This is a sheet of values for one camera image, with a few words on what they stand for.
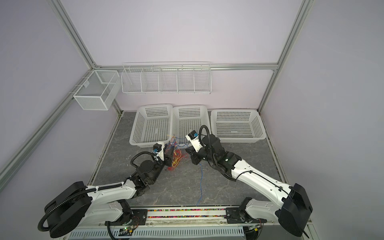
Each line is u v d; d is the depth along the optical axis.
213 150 0.55
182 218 0.75
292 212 0.38
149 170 0.60
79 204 0.42
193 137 0.63
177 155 0.79
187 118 1.16
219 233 1.58
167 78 0.99
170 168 0.89
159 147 0.66
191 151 0.66
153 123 1.12
